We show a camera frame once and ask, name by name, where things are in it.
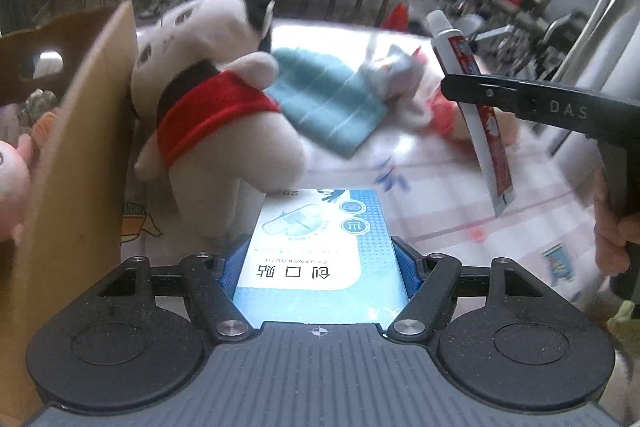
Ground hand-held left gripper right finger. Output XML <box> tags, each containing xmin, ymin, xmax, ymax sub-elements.
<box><xmin>386</xmin><ymin>235</ymin><xmax>542</xmax><ymax>342</ymax></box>

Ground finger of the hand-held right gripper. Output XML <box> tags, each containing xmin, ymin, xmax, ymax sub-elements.
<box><xmin>441</xmin><ymin>73</ymin><xmax>534</xmax><ymax>121</ymax></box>

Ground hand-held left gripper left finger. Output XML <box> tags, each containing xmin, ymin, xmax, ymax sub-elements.
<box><xmin>97</xmin><ymin>233</ymin><xmax>254</xmax><ymax>344</ymax></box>

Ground red white toothpaste tube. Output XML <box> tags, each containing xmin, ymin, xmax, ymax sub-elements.
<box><xmin>426</xmin><ymin>10</ymin><xmax>517</xmax><ymax>219</ymax></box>

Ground light blue bandage box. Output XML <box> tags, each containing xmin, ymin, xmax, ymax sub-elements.
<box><xmin>234</xmin><ymin>188</ymin><xmax>409</xmax><ymax>326</ymax></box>

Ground small grey plush toy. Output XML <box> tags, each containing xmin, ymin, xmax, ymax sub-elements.
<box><xmin>359</xmin><ymin>43</ymin><xmax>434</xmax><ymax>131</ymax></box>

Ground large plush doll red shirt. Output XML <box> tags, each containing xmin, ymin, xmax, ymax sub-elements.
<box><xmin>130</xmin><ymin>0</ymin><xmax>309</xmax><ymax>239</ymax></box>

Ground light blue striped towel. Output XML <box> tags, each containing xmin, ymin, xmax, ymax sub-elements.
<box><xmin>264</xmin><ymin>48</ymin><xmax>387</xmax><ymax>158</ymax></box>

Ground brown cardboard box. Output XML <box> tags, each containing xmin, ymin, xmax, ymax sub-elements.
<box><xmin>0</xmin><ymin>0</ymin><xmax>139</xmax><ymax>425</ymax></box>

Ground pink plush toy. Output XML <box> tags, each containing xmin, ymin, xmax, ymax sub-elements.
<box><xmin>0</xmin><ymin>134</ymin><xmax>34</xmax><ymax>244</ymax></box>

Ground orange striped socks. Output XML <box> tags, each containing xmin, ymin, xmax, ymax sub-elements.
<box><xmin>34</xmin><ymin>109</ymin><xmax>57</xmax><ymax>144</ymax></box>

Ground green scrunchie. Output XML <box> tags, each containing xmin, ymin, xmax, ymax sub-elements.
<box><xmin>17</xmin><ymin>88</ymin><xmax>59</xmax><ymax>128</ymax></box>

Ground person's right hand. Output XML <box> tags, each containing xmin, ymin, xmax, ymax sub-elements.
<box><xmin>592</xmin><ymin>167</ymin><xmax>632</xmax><ymax>278</ymax></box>

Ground wheelchair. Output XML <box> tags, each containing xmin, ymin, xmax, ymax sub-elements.
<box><xmin>384</xmin><ymin>0</ymin><xmax>603</xmax><ymax>84</ymax></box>

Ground small red item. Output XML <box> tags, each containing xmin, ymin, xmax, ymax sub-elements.
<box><xmin>389</xmin><ymin>3</ymin><xmax>417</xmax><ymax>28</ymax></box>

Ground green fluffy garment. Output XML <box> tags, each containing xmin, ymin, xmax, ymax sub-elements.
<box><xmin>606</xmin><ymin>301</ymin><xmax>637</xmax><ymax>349</ymax></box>

